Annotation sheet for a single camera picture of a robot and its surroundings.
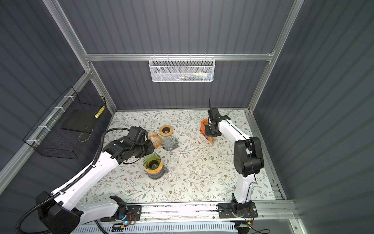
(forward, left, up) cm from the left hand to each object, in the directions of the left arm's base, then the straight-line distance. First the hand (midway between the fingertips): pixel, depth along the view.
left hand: (155, 147), depth 77 cm
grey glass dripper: (+12, -6, -15) cm, 20 cm away
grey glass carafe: (-10, 0, -15) cm, 18 cm away
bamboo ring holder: (+20, -3, -16) cm, 26 cm away
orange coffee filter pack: (+22, -29, -14) cm, 39 cm away
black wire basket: (+6, +44, +10) cm, 45 cm away
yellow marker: (+23, +32, +8) cm, 40 cm away
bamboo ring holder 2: (-9, 0, -8) cm, 12 cm away
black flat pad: (+11, +38, +11) cm, 41 cm away
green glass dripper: (-4, +3, -8) cm, 9 cm away
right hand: (+14, -34, -10) cm, 38 cm away
